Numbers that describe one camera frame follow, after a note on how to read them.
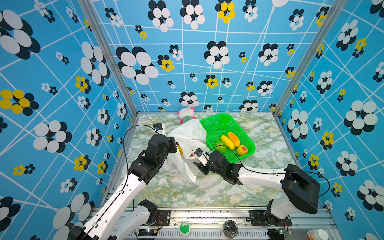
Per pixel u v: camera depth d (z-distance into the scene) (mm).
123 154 1019
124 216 548
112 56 872
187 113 1113
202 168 722
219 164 622
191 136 766
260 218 728
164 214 754
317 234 632
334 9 690
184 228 632
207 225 734
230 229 613
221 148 928
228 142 963
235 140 988
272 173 499
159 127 608
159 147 516
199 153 691
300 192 432
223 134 1042
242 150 921
